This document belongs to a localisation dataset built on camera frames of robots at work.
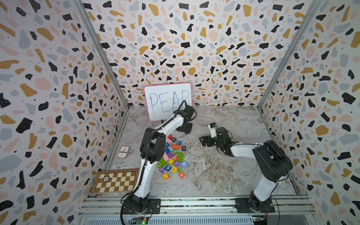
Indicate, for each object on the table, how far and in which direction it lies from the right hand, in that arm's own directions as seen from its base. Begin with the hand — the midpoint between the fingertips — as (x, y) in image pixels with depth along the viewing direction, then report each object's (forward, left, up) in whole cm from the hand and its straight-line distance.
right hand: (205, 137), depth 96 cm
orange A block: (-25, +15, -4) cm, 29 cm away
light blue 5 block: (-18, +14, -4) cm, 23 cm away
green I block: (-19, +30, -4) cm, 36 cm away
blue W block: (-2, +18, -4) cm, 19 cm away
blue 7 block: (-4, +27, -4) cm, 27 cm away
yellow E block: (-21, +20, -4) cm, 29 cm away
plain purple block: (-11, +24, -4) cm, 27 cm away
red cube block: (+2, +25, -2) cm, 25 cm away
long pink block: (-1, +26, -4) cm, 26 cm away
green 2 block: (-9, +20, -5) cm, 23 cm away
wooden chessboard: (-29, +52, -2) cm, 60 cm away
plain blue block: (-8, +26, -5) cm, 27 cm away
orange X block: (-25, +25, -5) cm, 36 cm away
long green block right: (-12, +17, -6) cm, 21 cm away
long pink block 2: (-13, +26, -5) cm, 29 cm away
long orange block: (-5, +20, -6) cm, 21 cm away
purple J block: (-17, +19, -4) cm, 26 cm away
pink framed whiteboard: (+24, +31, +11) cm, 41 cm away
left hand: (+6, +12, +1) cm, 13 cm away
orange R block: (-14, +20, -4) cm, 25 cm away
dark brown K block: (0, +22, -5) cm, 23 cm away
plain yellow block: (-17, +22, -3) cm, 28 cm away
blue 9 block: (-20, +24, -4) cm, 32 cm away
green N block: (-22, +17, -4) cm, 28 cm away
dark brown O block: (-7, +15, -4) cm, 17 cm away
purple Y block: (-22, +27, -4) cm, 35 cm away
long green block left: (-16, +27, -5) cm, 32 cm away
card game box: (-11, +54, -3) cm, 55 cm away
